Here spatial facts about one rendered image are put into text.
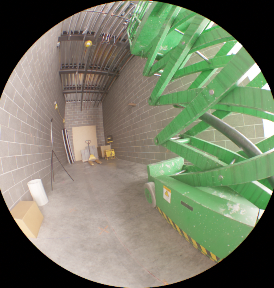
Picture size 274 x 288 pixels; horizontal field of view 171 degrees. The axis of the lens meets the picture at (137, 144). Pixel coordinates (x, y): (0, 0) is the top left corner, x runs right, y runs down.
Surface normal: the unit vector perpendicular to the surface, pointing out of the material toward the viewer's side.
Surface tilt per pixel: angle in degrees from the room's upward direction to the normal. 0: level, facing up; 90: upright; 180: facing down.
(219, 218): 90
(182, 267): 0
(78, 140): 90
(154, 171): 90
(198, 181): 90
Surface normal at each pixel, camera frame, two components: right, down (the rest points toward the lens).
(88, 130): 0.55, -0.05
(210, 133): -0.82, 0.12
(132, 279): -0.13, -0.99
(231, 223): -0.94, 0.13
